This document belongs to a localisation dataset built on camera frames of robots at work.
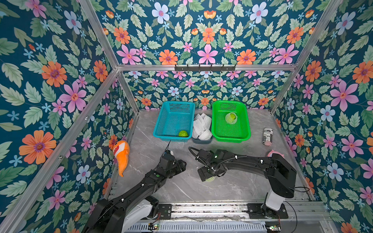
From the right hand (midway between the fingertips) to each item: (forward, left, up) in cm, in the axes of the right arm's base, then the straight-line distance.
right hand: (208, 171), depth 83 cm
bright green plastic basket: (+31, -23, -3) cm, 39 cm away
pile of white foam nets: (+33, +5, +1) cm, 33 cm away
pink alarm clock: (+14, -40, -2) cm, 43 cm away
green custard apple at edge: (+25, +17, +3) cm, 31 cm away
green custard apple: (+39, -17, +3) cm, 43 cm away
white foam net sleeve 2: (-7, 0, +7) cm, 10 cm away
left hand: (+4, +14, +1) cm, 14 cm away
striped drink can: (+26, -41, -1) cm, 49 cm away
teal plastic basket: (+40, +26, -2) cm, 47 cm away
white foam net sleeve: (+44, -19, +4) cm, 48 cm away
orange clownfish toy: (+11, +55, +4) cm, 56 cm away
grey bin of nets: (+22, +7, -2) cm, 23 cm away
